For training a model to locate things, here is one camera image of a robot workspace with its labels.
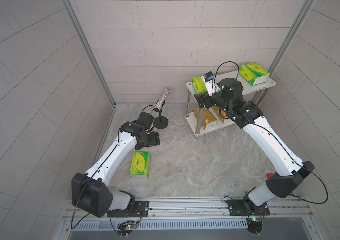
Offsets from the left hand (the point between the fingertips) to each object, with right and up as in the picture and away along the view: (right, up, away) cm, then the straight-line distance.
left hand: (155, 141), depth 80 cm
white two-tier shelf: (+50, +29, +1) cm, 58 cm away
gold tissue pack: (+31, +11, +9) cm, 34 cm away
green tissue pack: (-8, -12, -1) cm, 15 cm away
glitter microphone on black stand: (+1, +9, +24) cm, 25 cm away
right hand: (+24, +27, -11) cm, 37 cm away
